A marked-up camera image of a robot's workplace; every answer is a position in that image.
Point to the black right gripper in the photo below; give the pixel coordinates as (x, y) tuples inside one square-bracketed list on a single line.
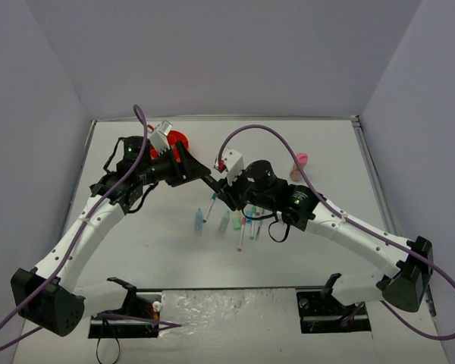
[(231, 192)]

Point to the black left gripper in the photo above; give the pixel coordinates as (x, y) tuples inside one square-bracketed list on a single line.
[(178, 165)]

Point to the pink-capped black highlighter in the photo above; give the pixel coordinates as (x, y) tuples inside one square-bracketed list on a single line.
[(218, 186)]

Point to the pink-capped white pen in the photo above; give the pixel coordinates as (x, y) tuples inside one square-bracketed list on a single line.
[(241, 236)]

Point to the teal-capped white marker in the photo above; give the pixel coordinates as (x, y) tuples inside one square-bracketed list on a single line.
[(209, 208)]

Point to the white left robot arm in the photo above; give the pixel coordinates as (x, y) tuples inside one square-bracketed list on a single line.
[(45, 295)]

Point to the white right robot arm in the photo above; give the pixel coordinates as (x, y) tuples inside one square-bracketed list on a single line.
[(402, 273)]

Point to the green-capped white pen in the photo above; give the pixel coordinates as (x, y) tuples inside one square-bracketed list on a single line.
[(253, 215)]

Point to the orange round desk organizer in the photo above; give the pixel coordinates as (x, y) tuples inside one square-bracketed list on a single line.
[(172, 155)]

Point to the pink-capped clear bottle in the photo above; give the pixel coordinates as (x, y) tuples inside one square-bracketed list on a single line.
[(298, 167)]

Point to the light blue highlighter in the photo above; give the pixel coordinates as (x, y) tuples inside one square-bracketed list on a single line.
[(198, 223)]

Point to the light green highlighter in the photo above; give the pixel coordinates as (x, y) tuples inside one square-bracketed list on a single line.
[(223, 226)]

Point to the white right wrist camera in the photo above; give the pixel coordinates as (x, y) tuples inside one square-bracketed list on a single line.
[(231, 162)]

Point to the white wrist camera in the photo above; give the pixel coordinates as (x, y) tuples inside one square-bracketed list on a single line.
[(231, 162), (159, 137)]

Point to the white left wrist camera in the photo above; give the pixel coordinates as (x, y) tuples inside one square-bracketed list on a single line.
[(159, 137)]

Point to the aluminium table edge rail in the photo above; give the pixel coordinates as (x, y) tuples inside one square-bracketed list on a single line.
[(389, 218)]

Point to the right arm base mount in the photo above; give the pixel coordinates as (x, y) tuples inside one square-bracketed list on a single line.
[(320, 313)]

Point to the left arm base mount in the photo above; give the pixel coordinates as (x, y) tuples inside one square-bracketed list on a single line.
[(110, 332)]

